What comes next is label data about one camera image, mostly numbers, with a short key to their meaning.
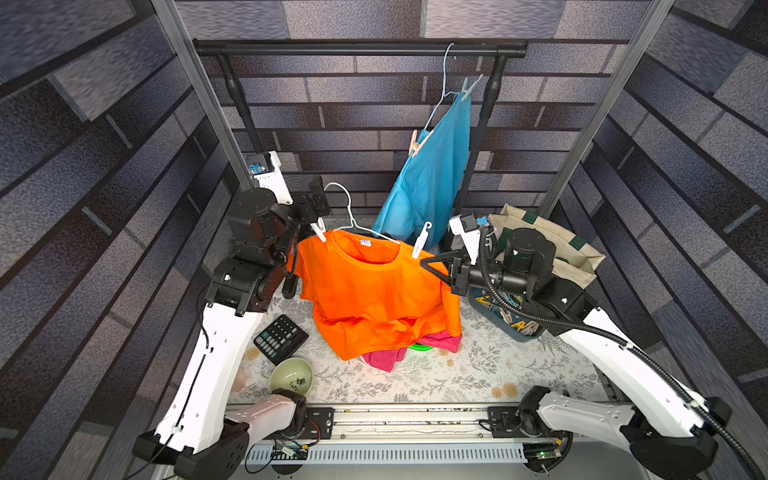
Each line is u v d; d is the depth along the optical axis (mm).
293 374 793
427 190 713
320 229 665
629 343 411
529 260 445
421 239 569
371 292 692
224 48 561
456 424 758
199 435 351
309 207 510
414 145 587
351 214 589
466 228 510
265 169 450
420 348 774
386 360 804
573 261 875
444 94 628
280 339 853
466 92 736
